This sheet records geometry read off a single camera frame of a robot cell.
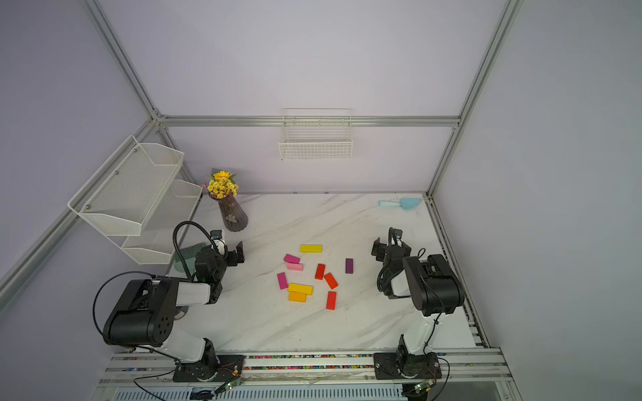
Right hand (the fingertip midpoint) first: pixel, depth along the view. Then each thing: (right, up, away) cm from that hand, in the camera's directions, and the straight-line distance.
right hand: (392, 243), depth 98 cm
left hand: (-64, 0, -4) cm, 64 cm away
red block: (-29, -10, -5) cm, 31 cm away
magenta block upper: (-41, -6, 0) cm, 41 cm away
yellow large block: (-36, -16, -8) cm, 40 cm away
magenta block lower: (-43, -13, -7) cm, 45 cm away
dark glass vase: (-64, +11, +3) cm, 65 cm away
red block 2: (-25, -13, -8) cm, 29 cm away
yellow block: (-33, -2, +3) cm, 33 cm away
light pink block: (-39, -9, -2) cm, 40 cm away
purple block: (-18, -8, -3) cm, 20 cm away
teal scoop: (+13, +17, +19) cm, 28 cm away
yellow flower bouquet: (-64, +23, -10) cm, 69 cm away
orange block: (-37, -18, -10) cm, 42 cm away
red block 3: (-25, -19, -12) cm, 33 cm away
